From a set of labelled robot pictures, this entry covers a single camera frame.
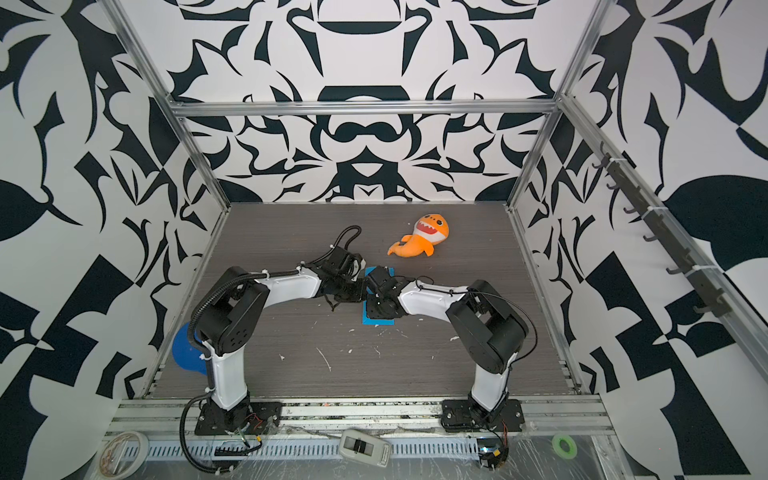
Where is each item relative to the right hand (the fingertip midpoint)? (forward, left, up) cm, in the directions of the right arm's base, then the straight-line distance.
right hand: (377, 313), depth 93 cm
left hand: (+6, +2, +3) cm, 7 cm away
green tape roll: (-34, -44, +1) cm, 55 cm away
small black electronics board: (-35, -27, 0) cm, 44 cm away
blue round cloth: (-13, +52, +4) cm, 53 cm away
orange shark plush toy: (+25, -17, +9) cm, 32 cm away
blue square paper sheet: (-3, +3, +3) cm, 5 cm away
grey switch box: (-34, +3, +6) cm, 35 cm away
